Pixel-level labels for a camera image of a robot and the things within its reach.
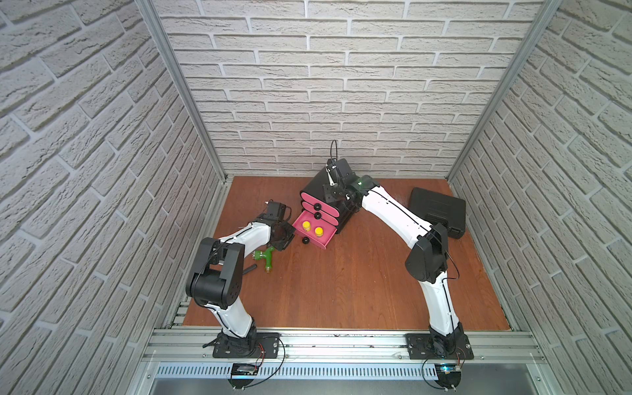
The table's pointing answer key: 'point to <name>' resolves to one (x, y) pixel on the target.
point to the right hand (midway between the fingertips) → (332, 190)
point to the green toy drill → (267, 254)
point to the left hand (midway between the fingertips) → (298, 230)
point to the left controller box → (243, 374)
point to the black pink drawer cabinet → (321, 218)
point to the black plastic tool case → (435, 207)
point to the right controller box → (448, 374)
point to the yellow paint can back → (318, 231)
